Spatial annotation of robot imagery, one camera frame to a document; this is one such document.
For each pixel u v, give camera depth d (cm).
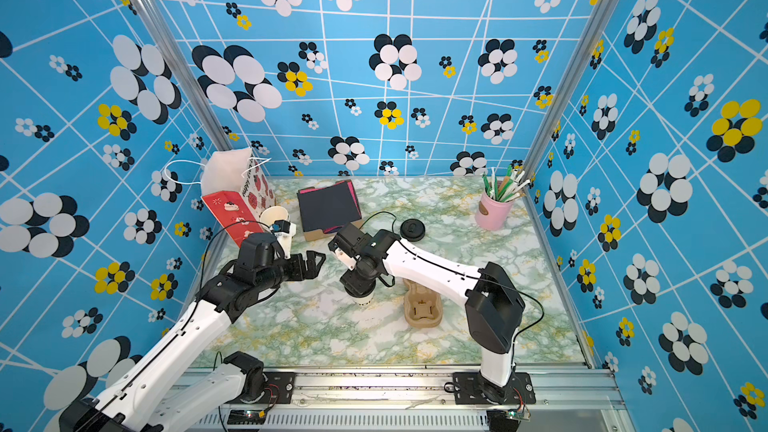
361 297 81
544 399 72
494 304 44
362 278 71
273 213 94
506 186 91
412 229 104
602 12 75
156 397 42
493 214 98
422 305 84
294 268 68
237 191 82
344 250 64
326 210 105
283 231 68
